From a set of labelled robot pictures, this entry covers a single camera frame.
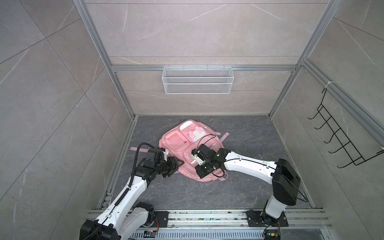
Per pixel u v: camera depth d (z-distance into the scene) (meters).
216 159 0.59
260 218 0.73
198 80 1.01
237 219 0.75
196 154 0.66
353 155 0.61
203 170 0.71
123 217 0.45
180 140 0.91
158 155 0.64
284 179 0.46
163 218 0.73
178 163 0.73
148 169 0.58
